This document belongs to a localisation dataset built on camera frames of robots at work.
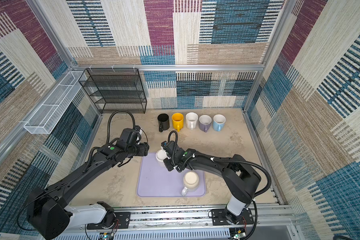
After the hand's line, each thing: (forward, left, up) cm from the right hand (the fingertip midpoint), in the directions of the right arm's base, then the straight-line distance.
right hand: (169, 163), depth 86 cm
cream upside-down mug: (-11, -11, +2) cm, 16 cm away
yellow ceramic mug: (+33, -5, +1) cm, 33 cm away
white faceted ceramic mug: (+29, -14, +3) cm, 33 cm away
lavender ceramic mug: (+31, -24, -2) cm, 39 cm away
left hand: (+6, +13, +11) cm, 18 cm away
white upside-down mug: (+4, +5, +2) cm, 7 cm away
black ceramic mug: (+30, +5, +1) cm, 30 cm away
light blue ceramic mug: (+28, -33, +3) cm, 43 cm away
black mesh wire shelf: (+53, +40, +12) cm, 67 cm away
